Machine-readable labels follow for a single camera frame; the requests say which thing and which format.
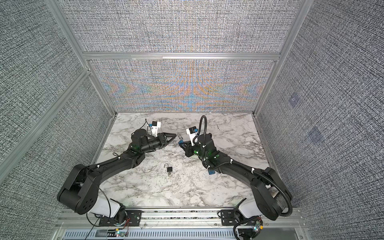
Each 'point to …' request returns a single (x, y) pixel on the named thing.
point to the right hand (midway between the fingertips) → (180, 143)
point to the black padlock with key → (169, 169)
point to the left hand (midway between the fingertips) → (176, 137)
